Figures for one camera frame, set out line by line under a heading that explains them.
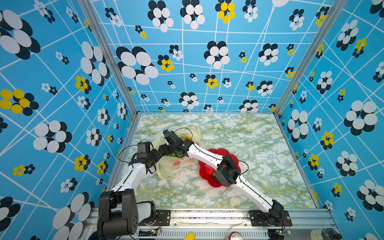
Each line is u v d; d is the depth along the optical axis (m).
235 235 0.60
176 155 0.87
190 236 0.68
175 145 0.77
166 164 0.85
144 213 0.59
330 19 0.72
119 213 0.41
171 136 0.77
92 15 0.71
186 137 1.02
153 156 0.77
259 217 0.73
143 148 0.69
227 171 0.66
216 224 0.72
